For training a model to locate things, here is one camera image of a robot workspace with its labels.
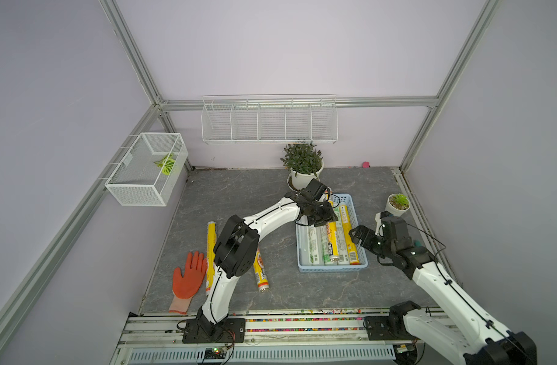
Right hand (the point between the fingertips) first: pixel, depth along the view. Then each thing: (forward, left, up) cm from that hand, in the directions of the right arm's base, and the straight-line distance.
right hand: (357, 234), depth 83 cm
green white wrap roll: (-3, +6, +1) cm, 7 cm away
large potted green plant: (+33, +18, +5) cm, 38 cm away
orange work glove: (-14, +63, -12) cm, 66 cm away
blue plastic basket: (0, +17, -8) cm, 19 cm away
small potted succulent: (+16, -21, -3) cm, 27 cm away
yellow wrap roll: (-1, +9, +1) cm, 10 cm away
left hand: (+5, +7, 0) cm, 9 cm away
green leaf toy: (+21, +70, +17) cm, 75 cm away
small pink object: (+49, -18, -12) cm, 54 cm away
